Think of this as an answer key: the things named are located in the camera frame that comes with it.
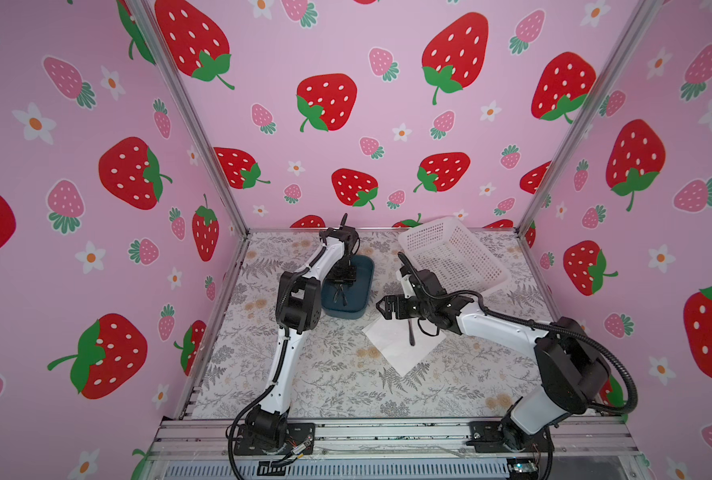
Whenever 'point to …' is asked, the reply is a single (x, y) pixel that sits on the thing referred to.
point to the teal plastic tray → (359, 292)
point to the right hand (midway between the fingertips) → (386, 303)
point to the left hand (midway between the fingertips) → (347, 285)
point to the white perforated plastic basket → (449, 249)
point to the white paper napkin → (391, 337)
